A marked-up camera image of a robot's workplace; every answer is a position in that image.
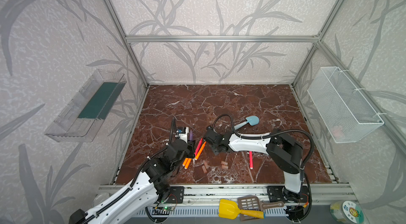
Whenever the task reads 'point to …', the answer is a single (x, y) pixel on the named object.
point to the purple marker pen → (191, 135)
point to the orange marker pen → (200, 151)
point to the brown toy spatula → (253, 203)
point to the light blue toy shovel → (252, 120)
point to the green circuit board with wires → (167, 208)
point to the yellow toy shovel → (229, 209)
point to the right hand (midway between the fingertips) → (216, 139)
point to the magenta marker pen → (198, 147)
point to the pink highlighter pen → (250, 156)
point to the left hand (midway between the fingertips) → (197, 137)
